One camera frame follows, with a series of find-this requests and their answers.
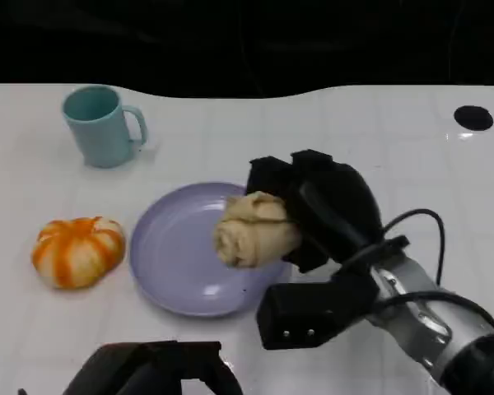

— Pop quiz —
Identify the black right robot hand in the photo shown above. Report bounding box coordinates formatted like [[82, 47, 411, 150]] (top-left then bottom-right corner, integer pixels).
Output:
[[245, 149, 386, 275]]

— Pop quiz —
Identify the orange and white bread roll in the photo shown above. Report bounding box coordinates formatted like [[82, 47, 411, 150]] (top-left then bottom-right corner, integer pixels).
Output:
[[31, 216, 127, 290]]

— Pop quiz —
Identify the lilac plate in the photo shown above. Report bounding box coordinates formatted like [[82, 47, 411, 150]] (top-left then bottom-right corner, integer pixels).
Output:
[[128, 182, 293, 318]]

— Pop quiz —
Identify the black looping right arm cable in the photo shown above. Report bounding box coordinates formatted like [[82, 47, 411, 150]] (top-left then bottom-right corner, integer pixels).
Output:
[[380, 207, 446, 286]]

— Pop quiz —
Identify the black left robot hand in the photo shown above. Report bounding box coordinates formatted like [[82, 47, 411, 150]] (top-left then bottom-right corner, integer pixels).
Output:
[[61, 340, 244, 395]]

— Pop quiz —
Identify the beige towel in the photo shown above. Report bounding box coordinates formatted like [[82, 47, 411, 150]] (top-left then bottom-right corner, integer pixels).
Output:
[[212, 193, 304, 270]]

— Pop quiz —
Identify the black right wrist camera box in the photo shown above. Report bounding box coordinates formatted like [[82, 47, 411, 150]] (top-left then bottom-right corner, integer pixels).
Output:
[[256, 269, 380, 351]]

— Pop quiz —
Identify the pale green mug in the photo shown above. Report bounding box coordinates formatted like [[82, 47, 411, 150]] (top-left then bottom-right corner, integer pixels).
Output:
[[62, 84, 149, 169]]

